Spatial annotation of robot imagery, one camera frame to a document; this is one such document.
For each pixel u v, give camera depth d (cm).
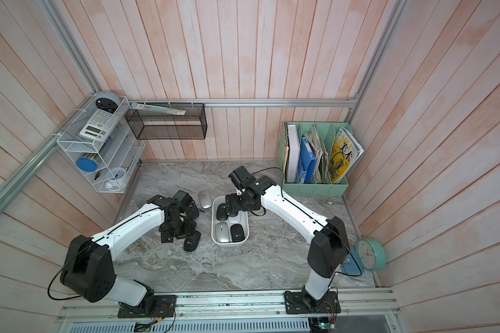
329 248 44
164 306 73
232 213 95
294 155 90
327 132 104
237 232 91
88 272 42
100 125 78
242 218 95
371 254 78
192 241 87
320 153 92
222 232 90
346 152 97
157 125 107
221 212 96
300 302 73
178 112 90
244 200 71
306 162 95
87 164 76
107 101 81
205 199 102
